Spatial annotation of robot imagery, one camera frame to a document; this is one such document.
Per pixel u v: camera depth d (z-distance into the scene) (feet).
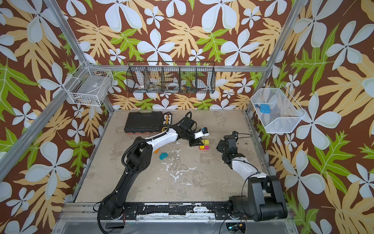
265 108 2.82
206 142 3.05
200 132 2.76
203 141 3.05
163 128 3.46
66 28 2.47
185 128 2.61
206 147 3.07
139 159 1.96
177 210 2.46
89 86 2.82
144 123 3.67
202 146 3.08
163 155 3.05
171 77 3.22
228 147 2.27
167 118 3.75
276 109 2.74
